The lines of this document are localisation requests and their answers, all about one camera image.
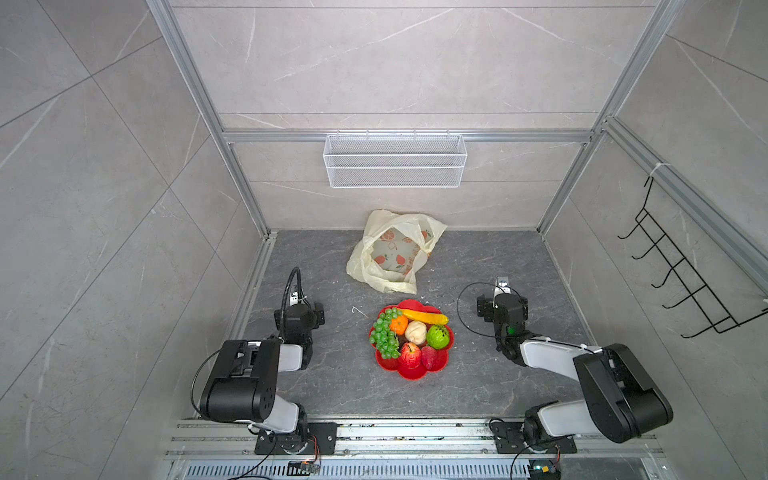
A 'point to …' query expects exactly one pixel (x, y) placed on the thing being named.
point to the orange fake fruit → (399, 324)
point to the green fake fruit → (437, 336)
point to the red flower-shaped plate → (394, 363)
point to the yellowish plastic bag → (392, 250)
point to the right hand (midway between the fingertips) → (499, 292)
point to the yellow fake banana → (430, 318)
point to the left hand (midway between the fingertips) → (297, 299)
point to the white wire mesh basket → (395, 161)
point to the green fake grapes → (384, 337)
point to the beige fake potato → (415, 332)
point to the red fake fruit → (410, 355)
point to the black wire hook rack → (699, 291)
